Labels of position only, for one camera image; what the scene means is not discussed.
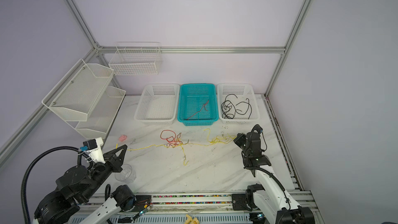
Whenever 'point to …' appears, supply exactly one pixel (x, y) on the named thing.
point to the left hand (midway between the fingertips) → (126, 148)
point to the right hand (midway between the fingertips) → (237, 133)
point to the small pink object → (123, 138)
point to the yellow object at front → (190, 221)
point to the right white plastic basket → (237, 103)
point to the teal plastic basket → (197, 104)
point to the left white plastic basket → (158, 104)
